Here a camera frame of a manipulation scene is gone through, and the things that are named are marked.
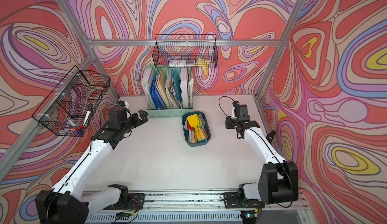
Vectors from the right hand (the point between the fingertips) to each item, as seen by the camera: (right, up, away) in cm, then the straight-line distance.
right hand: (231, 123), depth 87 cm
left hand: (-50, +5, -8) cm, 51 cm away
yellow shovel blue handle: (-22, +1, +12) cm, 25 cm away
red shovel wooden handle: (-25, -3, +9) cm, 26 cm away
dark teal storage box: (-29, +2, +11) cm, 31 cm away
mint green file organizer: (-38, +20, +8) cm, 44 cm away
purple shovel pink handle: (-16, -1, +11) cm, 19 cm away
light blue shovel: (-27, -1, +9) cm, 29 cm away
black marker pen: (-71, +8, -18) cm, 73 cm away
